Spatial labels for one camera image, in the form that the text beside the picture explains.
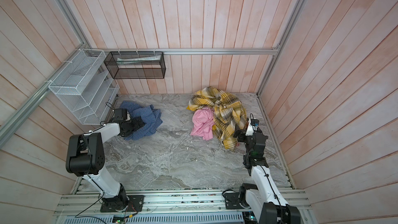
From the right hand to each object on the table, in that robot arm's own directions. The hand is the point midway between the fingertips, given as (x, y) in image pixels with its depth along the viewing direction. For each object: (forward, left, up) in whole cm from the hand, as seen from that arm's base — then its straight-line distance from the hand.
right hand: (245, 124), depth 84 cm
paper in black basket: (+29, +70, +20) cm, 79 cm away
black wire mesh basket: (+41, +70, +10) cm, 81 cm away
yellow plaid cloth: (+9, +7, -4) cm, 12 cm away
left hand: (+4, +64, -12) cm, 66 cm away
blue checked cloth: (+9, +56, -9) cm, 58 cm away
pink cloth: (+8, +23, -8) cm, 26 cm away
